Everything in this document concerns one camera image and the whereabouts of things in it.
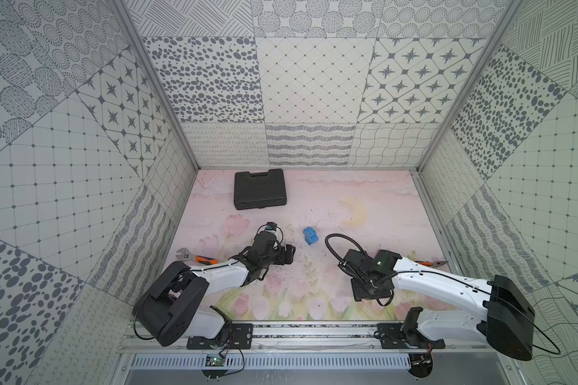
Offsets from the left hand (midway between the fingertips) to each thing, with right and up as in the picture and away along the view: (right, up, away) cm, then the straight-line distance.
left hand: (292, 250), depth 88 cm
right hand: (+25, -12, -10) cm, 30 cm away
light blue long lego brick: (+7, +5, +2) cm, 9 cm away
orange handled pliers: (+52, -5, 0) cm, 52 cm away
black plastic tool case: (-17, +22, +23) cm, 36 cm away
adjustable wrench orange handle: (-42, -2, +3) cm, 42 cm away
